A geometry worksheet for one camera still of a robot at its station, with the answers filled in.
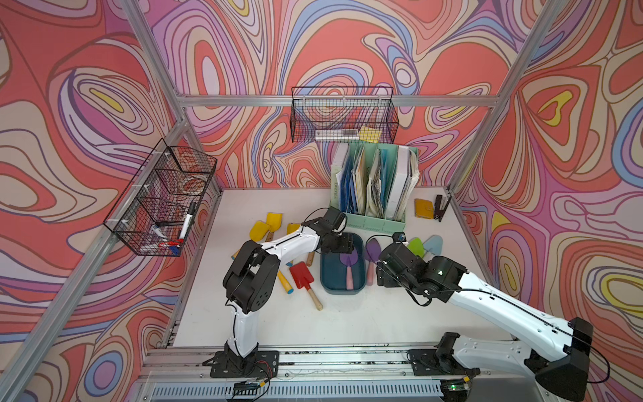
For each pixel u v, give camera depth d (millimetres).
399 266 547
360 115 959
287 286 872
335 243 790
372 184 923
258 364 730
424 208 1113
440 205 1113
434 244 998
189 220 688
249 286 505
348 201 1011
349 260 954
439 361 652
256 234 1042
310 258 947
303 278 908
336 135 822
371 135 908
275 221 1078
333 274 883
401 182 913
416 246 989
